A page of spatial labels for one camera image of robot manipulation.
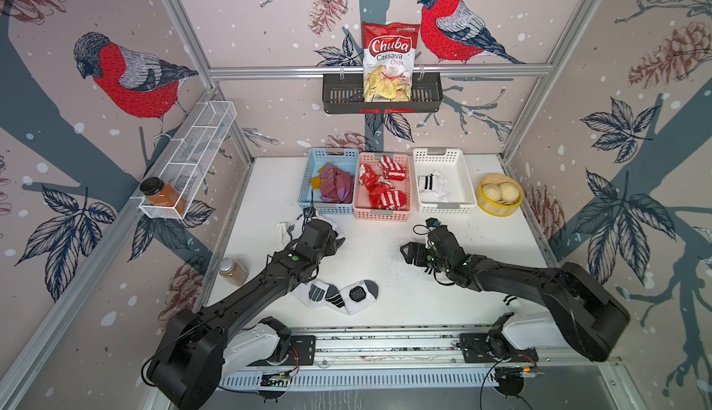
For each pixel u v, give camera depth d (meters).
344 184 1.03
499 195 1.01
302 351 0.73
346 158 1.16
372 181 1.10
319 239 0.66
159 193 0.60
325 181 1.08
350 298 0.82
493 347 0.66
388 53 0.85
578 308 0.43
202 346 0.39
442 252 0.69
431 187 1.05
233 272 0.79
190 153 0.80
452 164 1.18
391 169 1.10
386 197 1.04
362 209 0.98
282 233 0.95
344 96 0.95
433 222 0.81
